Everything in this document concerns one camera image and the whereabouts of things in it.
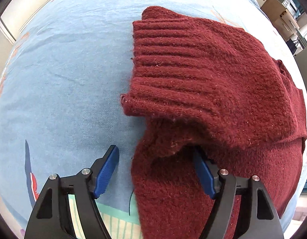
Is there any light blue cartoon bed sheet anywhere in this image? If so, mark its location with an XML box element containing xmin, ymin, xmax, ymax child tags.
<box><xmin>0</xmin><ymin>0</ymin><xmax>307</xmax><ymax>238</ymax></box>

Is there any white wardrobe cabinet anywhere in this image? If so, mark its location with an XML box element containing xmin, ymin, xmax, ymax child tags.
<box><xmin>0</xmin><ymin>0</ymin><xmax>50</xmax><ymax>77</ymax></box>

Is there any dark red knit sweater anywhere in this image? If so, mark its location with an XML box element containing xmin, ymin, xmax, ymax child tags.
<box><xmin>122</xmin><ymin>6</ymin><xmax>307</xmax><ymax>238</ymax></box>

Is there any grey chair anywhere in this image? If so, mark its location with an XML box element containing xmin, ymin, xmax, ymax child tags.
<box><xmin>294</xmin><ymin>47</ymin><xmax>307</xmax><ymax>98</ymax></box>

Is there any cardboard box stack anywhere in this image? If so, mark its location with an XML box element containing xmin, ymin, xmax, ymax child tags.
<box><xmin>261</xmin><ymin>0</ymin><xmax>299</xmax><ymax>41</ymax></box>

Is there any white storage box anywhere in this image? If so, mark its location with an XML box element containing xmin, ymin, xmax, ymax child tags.
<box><xmin>278</xmin><ymin>0</ymin><xmax>304</xmax><ymax>19</ymax></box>

